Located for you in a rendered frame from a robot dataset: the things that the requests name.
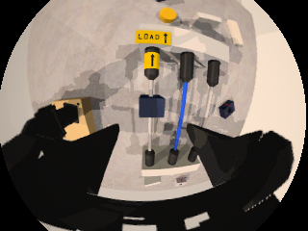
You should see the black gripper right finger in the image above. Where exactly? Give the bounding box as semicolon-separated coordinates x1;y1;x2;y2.
186;123;263;188

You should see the yellow round disc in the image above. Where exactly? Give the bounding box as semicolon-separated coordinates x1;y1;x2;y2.
161;8;177;23

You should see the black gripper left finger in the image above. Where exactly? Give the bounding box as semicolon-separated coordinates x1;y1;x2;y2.
34;123;119;195

